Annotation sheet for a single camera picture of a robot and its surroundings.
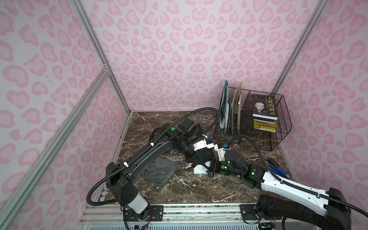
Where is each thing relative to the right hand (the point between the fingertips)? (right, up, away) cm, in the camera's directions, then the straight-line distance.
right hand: (203, 164), depth 73 cm
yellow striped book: (+41, +20, +19) cm, 50 cm away
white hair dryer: (-2, -2, +1) cm, 3 cm away
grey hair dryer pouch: (-24, -7, +10) cm, 26 cm away
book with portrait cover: (+42, +32, +20) cm, 56 cm away
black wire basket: (+33, +24, +20) cm, 46 cm away
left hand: (-1, +3, -5) cm, 6 cm away
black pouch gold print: (+2, +5, +1) cm, 5 cm away
